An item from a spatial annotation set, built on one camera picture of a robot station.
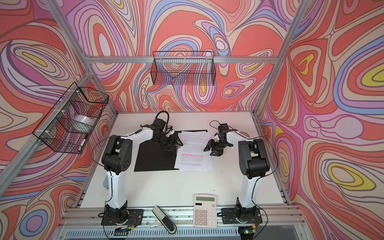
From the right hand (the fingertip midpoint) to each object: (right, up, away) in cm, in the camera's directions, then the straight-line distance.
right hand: (208, 154), depth 94 cm
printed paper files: (-12, -2, +1) cm, 12 cm away
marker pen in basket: (-64, +9, -22) cm, 69 cm away
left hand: (-19, +5, +1) cm, 20 cm away
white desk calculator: (-4, -25, -21) cm, 32 cm away
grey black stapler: (-23, -26, -25) cm, 43 cm away
